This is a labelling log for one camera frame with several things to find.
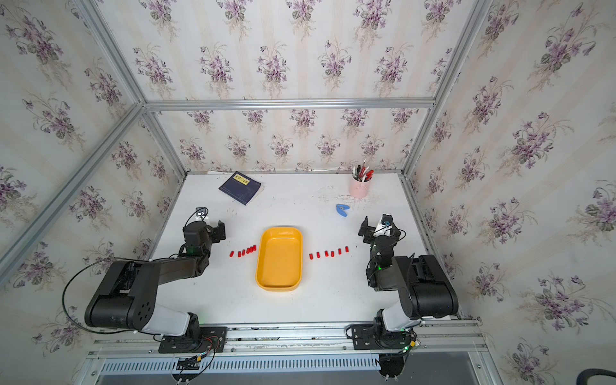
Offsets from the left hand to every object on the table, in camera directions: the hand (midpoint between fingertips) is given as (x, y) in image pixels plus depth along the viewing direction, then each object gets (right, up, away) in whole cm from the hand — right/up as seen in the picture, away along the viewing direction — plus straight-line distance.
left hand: (209, 223), depth 92 cm
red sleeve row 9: (+54, -10, +1) cm, 55 cm away
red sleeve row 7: (+48, -12, 0) cm, 50 cm away
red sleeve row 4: (+18, -10, +1) cm, 20 cm away
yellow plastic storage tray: (+28, -15, -4) cm, 32 cm away
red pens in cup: (+64, +21, +15) cm, 69 cm away
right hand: (+67, +2, -3) cm, 67 cm away
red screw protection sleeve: (+40, -13, -1) cm, 42 cm away
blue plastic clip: (+54, +5, +12) cm, 55 cm away
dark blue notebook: (+7, +15, +21) cm, 26 cm away
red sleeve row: (+12, -12, 0) cm, 17 cm away
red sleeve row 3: (+15, -10, +1) cm, 18 cm away
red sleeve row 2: (+13, -12, +1) cm, 18 cm away
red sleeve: (+9, -12, 0) cm, 15 cm away
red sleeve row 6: (+46, -12, 0) cm, 48 cm away
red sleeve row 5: (+43, -12, 0) cm, 45 cm away
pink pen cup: (+62, +14, +15) cm, 65 cm away
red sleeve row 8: (+51, -11, +1) cm, 53 cm away
